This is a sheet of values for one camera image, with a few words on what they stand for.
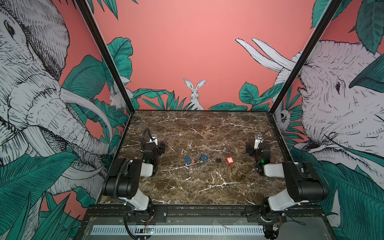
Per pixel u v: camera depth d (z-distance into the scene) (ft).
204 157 3.11
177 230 2.30
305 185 1.49
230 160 3.04
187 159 3.06
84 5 2.25
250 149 2.82
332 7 2.26
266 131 3.60
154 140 2.65
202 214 2.50
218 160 3.10
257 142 2.73
